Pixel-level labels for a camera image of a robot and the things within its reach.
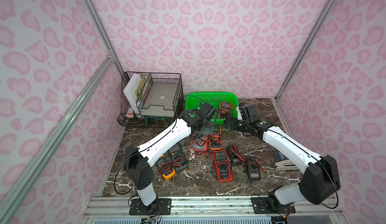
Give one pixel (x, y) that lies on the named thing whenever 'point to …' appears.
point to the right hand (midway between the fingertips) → (229, 122)
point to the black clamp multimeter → (254, 168)
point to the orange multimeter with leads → (215, 142)
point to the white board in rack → (129, 91)
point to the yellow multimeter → (164, 168)
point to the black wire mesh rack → (147, 95)
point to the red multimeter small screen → (223, 166)
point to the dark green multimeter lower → (178, 157)
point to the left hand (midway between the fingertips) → (204, 124)
